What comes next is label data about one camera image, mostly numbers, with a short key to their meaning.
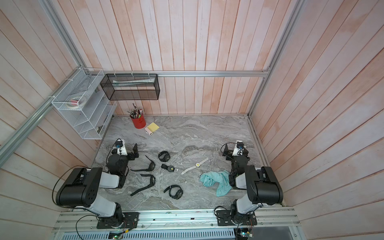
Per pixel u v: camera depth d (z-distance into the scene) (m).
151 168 0.89
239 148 0.76
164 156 0.93
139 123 1.09
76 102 0.74
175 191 0.82
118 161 0.70
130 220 0.73
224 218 0.73
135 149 0.84
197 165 0.93
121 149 0.77
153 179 0.84
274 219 0.75
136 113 1.00
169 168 0.90
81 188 0.46
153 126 1.14
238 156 0.75
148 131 1.07
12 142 0.53
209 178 0.82
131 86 1.04
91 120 0.78
